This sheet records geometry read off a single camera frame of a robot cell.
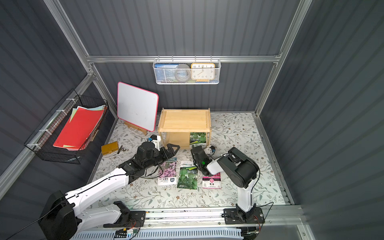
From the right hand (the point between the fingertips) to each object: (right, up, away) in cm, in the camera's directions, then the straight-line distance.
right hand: (194, 145), depth 96 cm
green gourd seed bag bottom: (+3, +4, +6) cm, 8 cm away
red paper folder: (-56, +15, -21) cm, 62 cm away
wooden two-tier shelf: (-11, +13, -11) cm, 20 cm away
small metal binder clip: (-49, -3, +4) cm, 49 cm away
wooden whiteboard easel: (-42, +11, +10) cm, 44 cm away
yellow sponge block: (-57, -2, +3) cm, 57 cm away
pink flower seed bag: (+12, -20, -11) cm, 25 cm away
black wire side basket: (-63, +6, -35) cm, 72 cm away
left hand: (-10, 0, -18) cm, 21 cm away
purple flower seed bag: (-16, -16, -7) cm, 23 cm away
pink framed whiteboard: (-38, +26, +3) cm, 46 cm away
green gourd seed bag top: (-3, -17, -9) cm, 20 cm away
